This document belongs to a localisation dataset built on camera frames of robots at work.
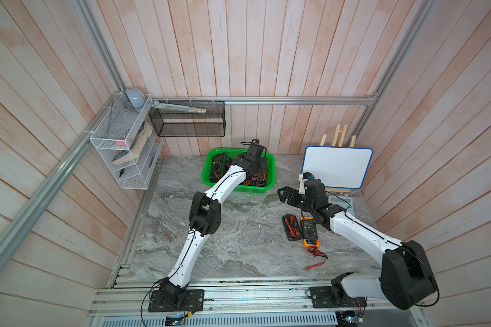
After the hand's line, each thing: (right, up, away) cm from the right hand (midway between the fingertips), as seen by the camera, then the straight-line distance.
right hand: (284, 191), depth 88 cm
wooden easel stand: (+22, +21, 0) cm, 31 cm away
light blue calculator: (+32, -6, +11) cm, 34 cm away
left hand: (-10, +13, +13) cm, 20 cm away
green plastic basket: (-12, +3, +16) cm, 20 cm away
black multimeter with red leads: (+4, -16, +1) cm, 16 cm away
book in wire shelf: (-67, +15, -8) cm, 69 cm away
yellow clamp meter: (+11, -18, 0) cm, 21 cm away
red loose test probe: (+12, -30, -6) cm, 32 cm away
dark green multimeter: (-31, +12, +16) cm, 37 cm away
